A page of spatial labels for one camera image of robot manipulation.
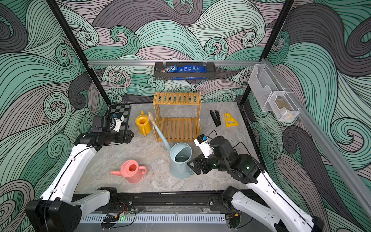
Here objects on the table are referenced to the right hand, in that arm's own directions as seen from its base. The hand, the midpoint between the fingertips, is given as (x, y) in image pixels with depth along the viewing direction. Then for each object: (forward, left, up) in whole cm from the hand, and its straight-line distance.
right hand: (195, 160), depth 65 cm
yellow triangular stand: (+40, -31, -23) cm, 55 cm away
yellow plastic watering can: (+29, +32, -12) cm, 45 cm away
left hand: (+17, +38, -2) cm, 42 cm away
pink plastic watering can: (0, +33, -12) cm, 35 cm away
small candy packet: (+56, +12, +13) cm, 59 cm away
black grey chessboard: (+51, +55, -20) cm, 78 cm away
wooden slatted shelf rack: (+47, +10, -24) cm, 54 cm away
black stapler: (+43, -20, -22) cm, 52 cm away
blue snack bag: (+56, 0, +13) cm, 57 cm away
